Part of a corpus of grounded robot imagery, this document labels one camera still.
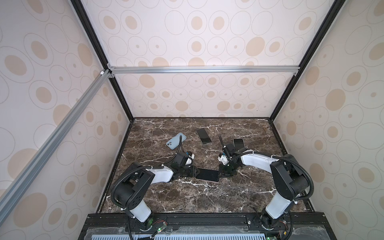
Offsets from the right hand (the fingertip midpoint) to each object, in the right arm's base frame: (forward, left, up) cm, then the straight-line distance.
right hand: (220, 175), depth 90 cm
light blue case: (+23, -16, +1) cm, 28 cm away
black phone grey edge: (+31, +9, 0) cm, 32 cm away
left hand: (+2, +11, +4) cm, 11 cm away
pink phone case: (-3, +7, 0) cm, 8 cm away
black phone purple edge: (+1, +7, -1) cm, 7 cm away
